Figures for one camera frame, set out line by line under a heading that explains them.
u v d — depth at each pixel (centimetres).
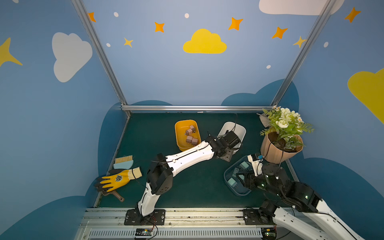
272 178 49
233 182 83
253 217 75
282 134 82
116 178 83
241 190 80
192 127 108
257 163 59
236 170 87
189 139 104
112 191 80
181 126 110
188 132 106
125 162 95
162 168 51
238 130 106
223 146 60
